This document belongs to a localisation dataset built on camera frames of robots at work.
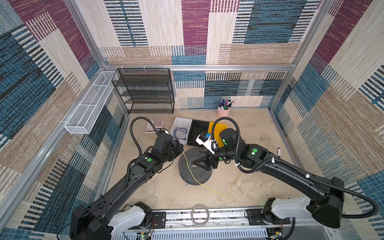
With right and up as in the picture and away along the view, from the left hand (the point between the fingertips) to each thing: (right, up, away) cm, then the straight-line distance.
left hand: (185, 142), depth 77 cm
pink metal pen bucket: (+24, +17, +32) cm, 44 cm away
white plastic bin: (-5, +11, +37) cm, 39 cm away
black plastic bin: (+6, +7, +29) cm, 31 cm away
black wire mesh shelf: (-30, +34, +34) cm, 56 cm away
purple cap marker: (+23, +23, +32) cm, 46 cm away
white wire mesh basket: (-46, +12, -7) cm, 48 cm away
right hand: (+6, -7, -9) cm, 13 cm away
